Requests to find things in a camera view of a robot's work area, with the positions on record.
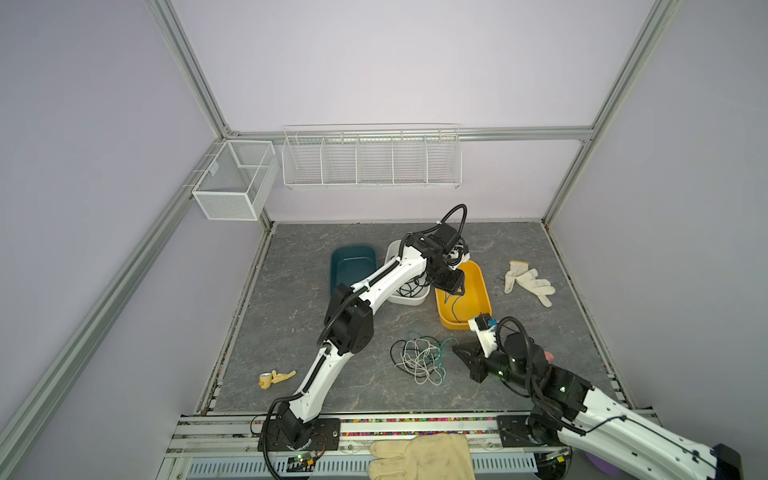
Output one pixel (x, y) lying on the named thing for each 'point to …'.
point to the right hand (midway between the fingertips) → (455, 350)
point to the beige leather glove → (422, 457)
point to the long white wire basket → (372, 156)
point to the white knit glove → (526, 277)
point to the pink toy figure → (548, 356)
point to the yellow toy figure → (266, 379)
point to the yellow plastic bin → (455, 310)
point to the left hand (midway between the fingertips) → (461, 294)
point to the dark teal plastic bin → (351, 264)
